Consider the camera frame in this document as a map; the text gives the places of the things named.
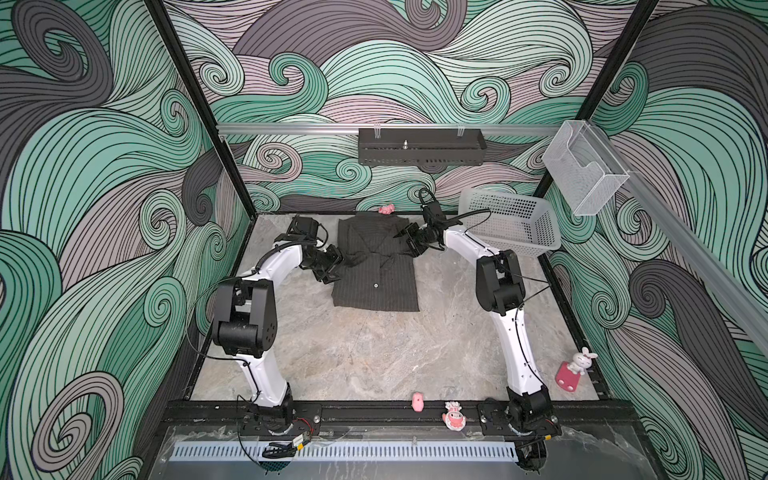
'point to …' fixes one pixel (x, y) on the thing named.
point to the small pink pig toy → (386, 210)
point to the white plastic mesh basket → (524, 224)
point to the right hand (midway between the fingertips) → (396, 239)
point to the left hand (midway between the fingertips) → (351, 265)
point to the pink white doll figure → (454, 418)
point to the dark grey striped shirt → (378, 271)
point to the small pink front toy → (418, 401)
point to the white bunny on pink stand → (569, 374)
